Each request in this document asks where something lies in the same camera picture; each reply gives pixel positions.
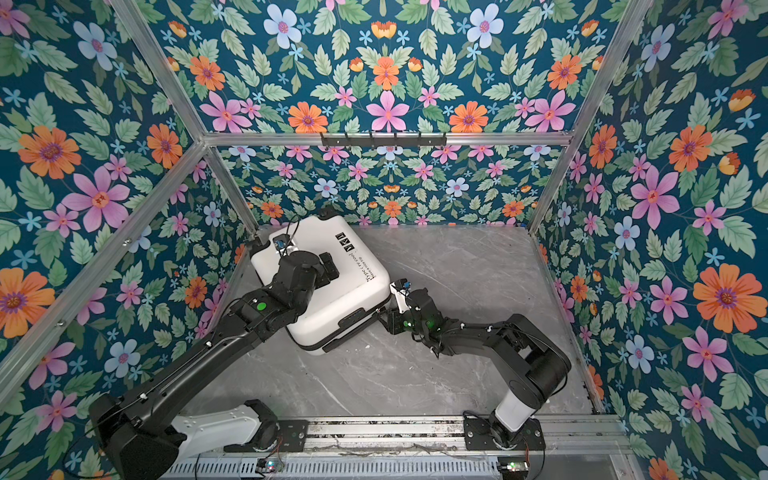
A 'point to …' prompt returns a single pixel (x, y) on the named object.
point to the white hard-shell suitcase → (347, 308)
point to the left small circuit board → (270, 465)
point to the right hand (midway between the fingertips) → (381, 312)
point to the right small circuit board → (513, 468)
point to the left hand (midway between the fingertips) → (323, 255)
